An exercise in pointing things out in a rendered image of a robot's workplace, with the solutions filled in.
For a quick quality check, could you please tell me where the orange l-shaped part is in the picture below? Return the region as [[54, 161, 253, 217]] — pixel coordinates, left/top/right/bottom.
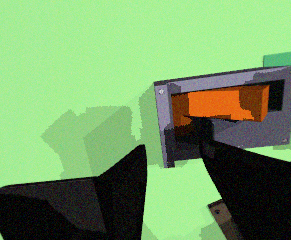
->
[[171, 85, 269, 137]]

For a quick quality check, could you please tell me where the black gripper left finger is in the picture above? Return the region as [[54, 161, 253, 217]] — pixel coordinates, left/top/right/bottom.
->
[[0, 144, 147, 240]]

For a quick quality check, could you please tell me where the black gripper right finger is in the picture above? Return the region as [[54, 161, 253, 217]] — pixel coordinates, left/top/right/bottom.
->
[[199, 138, 291, 240]]

